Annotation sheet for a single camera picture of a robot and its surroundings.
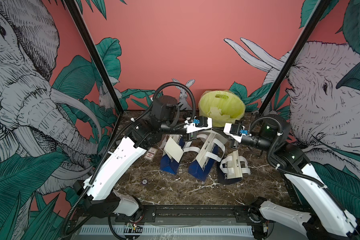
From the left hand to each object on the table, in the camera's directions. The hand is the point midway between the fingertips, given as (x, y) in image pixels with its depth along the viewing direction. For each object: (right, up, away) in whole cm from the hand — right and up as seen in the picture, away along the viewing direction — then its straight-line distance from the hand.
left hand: (208, 124), depth 54 cm
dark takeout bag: (+13, -20, +12) cm, 26 cm away
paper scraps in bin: (+13, +7, +50) cm, 52 cm away
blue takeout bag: (-19, -23, +31) cm, 43 cm away
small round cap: (-32, -34, +31) cm, 56 cm away
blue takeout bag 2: (+6, -14, +24) cm, 29 cm away
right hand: (+2, 0, 0) cm, 2 cm away
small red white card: (-31, -19, +41) cm, 55 cm away
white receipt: (-15, -13, +19) cm, 27 cm away
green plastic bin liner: (+18, +12, +46) cm, 51 cm away
